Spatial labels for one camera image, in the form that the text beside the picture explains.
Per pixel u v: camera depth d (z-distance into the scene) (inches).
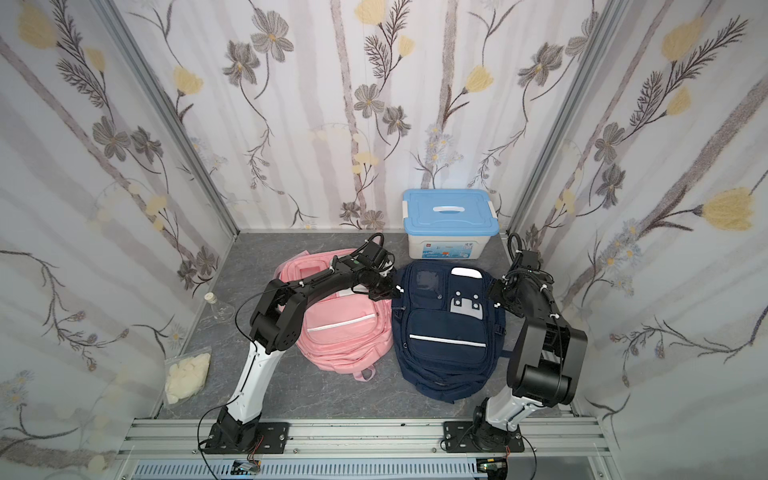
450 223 40.1
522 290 25.0
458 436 29.4
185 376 32.3
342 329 34.7
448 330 35.0
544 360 18.6
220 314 36.9
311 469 27.7
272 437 29.1
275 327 22.9
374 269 33.0
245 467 27.7
